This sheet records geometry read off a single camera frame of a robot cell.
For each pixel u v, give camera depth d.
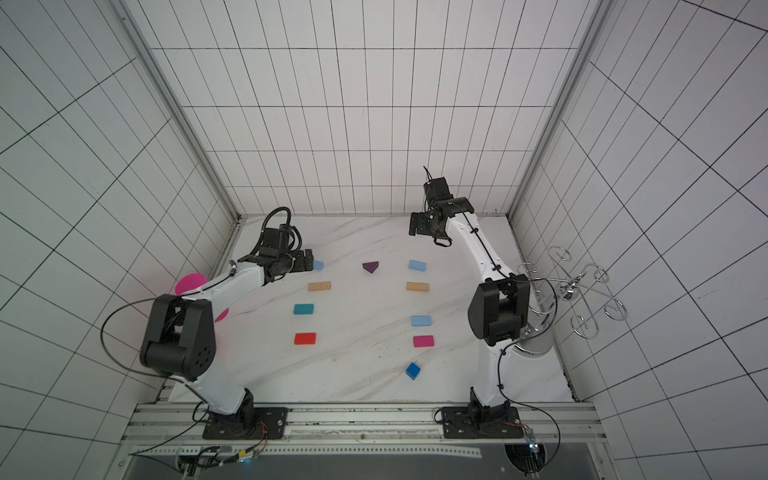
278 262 0.72
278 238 0.74
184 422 0.74
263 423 0.72
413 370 0.80
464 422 0.73
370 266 1.03
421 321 0.92
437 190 0.71
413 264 1.04
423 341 0.86
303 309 0.95
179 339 0.46
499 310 0.50
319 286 0.98
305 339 0.88
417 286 0.99
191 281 0.84
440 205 0.63
